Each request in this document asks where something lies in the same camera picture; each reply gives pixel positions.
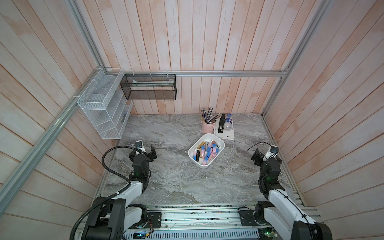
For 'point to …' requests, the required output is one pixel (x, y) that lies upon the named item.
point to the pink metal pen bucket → (207, 128)
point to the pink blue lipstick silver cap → (203, 151)
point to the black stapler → (220, 129)
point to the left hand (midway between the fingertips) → (144, 147)
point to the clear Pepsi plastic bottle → (227, 125)
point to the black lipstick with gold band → (197, 157)
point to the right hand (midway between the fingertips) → (265, 150)
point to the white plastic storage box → (202, 163)
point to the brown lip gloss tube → (217, 144)
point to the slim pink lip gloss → (212, 152)
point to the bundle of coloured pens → (206, 116)
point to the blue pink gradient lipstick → (195, 155)
